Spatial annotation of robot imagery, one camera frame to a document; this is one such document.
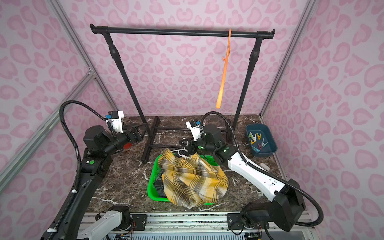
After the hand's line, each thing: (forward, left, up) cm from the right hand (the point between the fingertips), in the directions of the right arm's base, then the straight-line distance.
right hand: (181, 143), depth 71 cm
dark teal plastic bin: (+20, -50, -28) cm, 61 cm away
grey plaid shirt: (-14, +12, -18) cm, 26 cm away
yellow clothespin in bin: (+24, -50, -28) cm, 62 cm away
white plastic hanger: (-5, -2, -5) cm, 7 cm away
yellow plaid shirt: (-15, -5, -10) cm, 19 cm away
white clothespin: (+22, -45, -26) cm, 57 cm away
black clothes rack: (+25, +26, -24) cm, 44 cm away
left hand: (+4, +16, +9) cm, 19 cm away
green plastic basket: (-5, +15, -18) cm, 24 cm away
